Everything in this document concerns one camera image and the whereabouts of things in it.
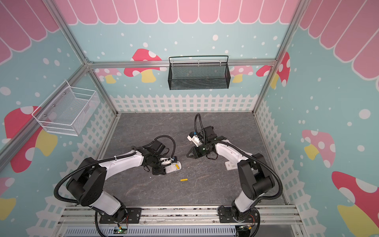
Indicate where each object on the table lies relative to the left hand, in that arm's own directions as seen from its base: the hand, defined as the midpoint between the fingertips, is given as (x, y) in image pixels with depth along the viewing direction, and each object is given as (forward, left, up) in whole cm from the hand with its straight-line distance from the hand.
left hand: (162, 169), depth 89 cm
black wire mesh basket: (+49, -21, +33) cm, 63 cm away
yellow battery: (-6, -14, -1) cm, 15 cm away
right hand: (+5, -16, +9) cm, 19 cm away
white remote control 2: (+3, -42, 0) cm, 42 cm away
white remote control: (+2, -7, +1) cm, 7 cm away
